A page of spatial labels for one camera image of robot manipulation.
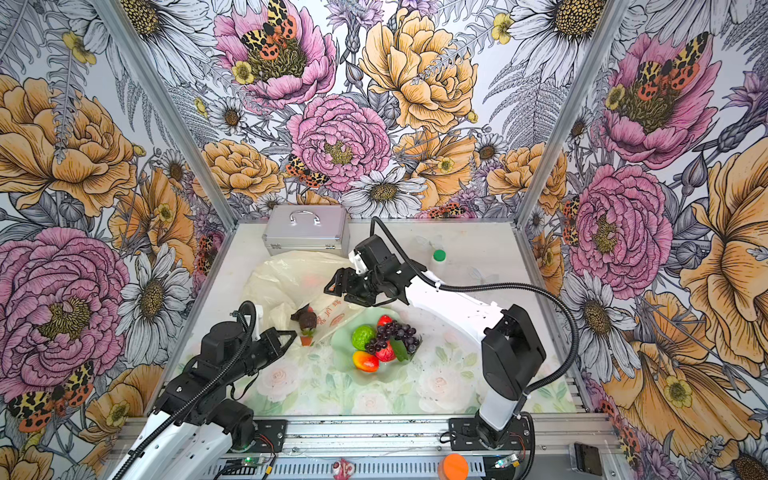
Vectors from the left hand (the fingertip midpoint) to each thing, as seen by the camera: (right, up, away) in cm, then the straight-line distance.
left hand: (296, 343), depth 75 cm
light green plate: (+10, -5, +10) cm, 15 cm away
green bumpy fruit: (+15, -1, +10) cm, 18 cm away
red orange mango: (+22, -5, +6) cm, 23 cm away
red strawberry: (+22, +3, +11) cm, 25 cm away
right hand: (+10, +10, +1) cm, 14 cm away
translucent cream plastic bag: (-9, +13, +16) cm, 22 cm away
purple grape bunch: (+24, +2, +7) cm, 25 cm away
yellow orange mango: (+16, -7, +8) cm, 19 cm away
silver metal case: (-4, +31, +24) cm, 39 cm away
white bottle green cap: (+39, +21, +26) cm, 52 cm away
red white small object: (+13, -25, -9) cm, 29 cm away
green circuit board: (+52, -26, -4) cm, 58 cm away
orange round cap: (+36, -20, -14) cm, 44 cm away
